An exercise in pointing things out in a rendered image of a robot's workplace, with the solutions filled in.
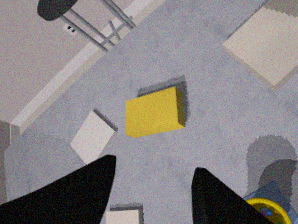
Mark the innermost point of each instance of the yellow cup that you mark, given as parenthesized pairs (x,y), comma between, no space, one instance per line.
(279,214)

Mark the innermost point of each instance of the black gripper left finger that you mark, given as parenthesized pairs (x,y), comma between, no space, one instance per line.
(77,198)

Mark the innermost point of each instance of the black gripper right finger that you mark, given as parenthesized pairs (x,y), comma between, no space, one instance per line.
(215,203)

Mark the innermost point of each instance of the yellow block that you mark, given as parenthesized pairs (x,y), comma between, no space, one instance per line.
(156,112)

